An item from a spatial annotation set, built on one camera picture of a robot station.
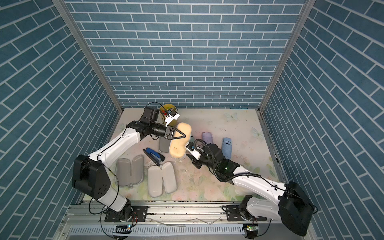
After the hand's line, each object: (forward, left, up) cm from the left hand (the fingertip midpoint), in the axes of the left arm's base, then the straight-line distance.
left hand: (186, 137), depth 73 cm
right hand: (-3, -2, -7) cm, 8 cm away
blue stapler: (+2, +21, -25) cm, 32 cm away
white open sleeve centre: (-9, +18, -25) cm, 32 cm away
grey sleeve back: (+11, +16, -24) cm, 32 cm away
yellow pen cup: (+33, +17, -12) cm, 39 cm away
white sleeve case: (-5, +4, -1) cm, 6 cm away
